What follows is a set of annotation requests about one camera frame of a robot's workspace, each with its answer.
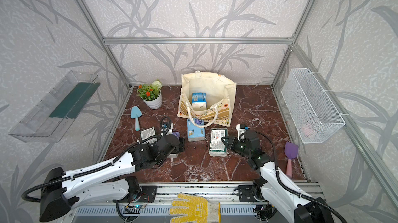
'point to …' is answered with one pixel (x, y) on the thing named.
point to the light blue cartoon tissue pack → (195, 134)
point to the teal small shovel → (135, 113)
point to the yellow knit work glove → (199, 210)
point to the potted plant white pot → (151, 94)
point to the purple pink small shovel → (291, 150)
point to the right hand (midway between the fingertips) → (222, 139)
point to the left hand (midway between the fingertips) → (180, 141)
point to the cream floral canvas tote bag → (220, 93)
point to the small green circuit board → (130, 209)
